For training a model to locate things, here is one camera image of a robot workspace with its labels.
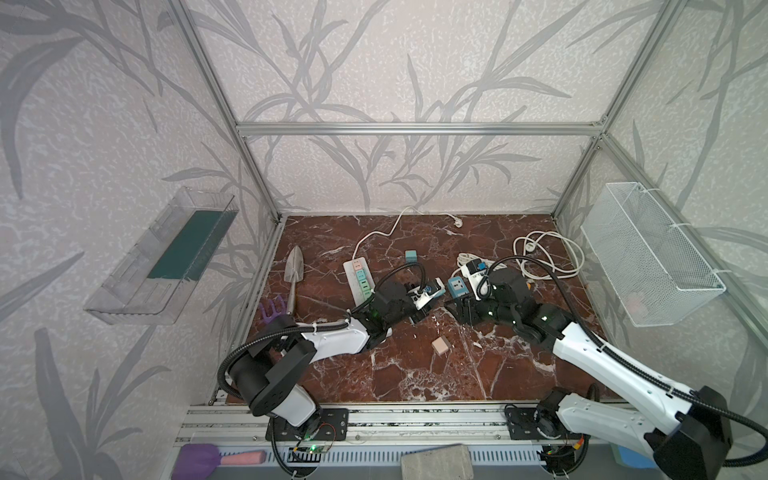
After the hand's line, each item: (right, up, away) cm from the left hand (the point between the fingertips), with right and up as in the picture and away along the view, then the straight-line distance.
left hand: (434, 290), depth 83 cm
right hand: (+4, -1, -6) cm, 7 cm away
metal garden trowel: (-47, +3, +19) cm, 51 cm away
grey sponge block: (+1, -36, -16) cm, 40 cm away
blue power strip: (+9, -1, +12) cm, 14 cm away
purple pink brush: (-56, -38, -14) cm, 69 cm away
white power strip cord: (+12, +20, +33) cm, 41 cm away
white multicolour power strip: (-22, +1, +10) cm, 24 cm away
